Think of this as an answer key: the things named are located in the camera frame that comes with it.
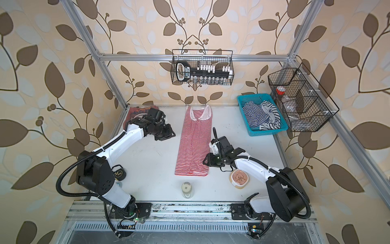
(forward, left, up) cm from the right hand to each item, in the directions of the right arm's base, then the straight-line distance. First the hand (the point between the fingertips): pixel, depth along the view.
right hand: (206, 163), depth 84 cm
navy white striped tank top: (+35, -43, -2) cm, 56 cm away
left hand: (+14, +16, +10) cm, 24 cm away
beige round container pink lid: (-7, -18, -4) cm, 20 cm away
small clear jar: (-14, +10, +3) cm, 18 cm away
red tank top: (+46, +53, -4) cm, 70 cm away
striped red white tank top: (+9, +7, -5) cm, 13 cm away
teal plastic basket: (+51, -43, +2) cm, 67 cm away
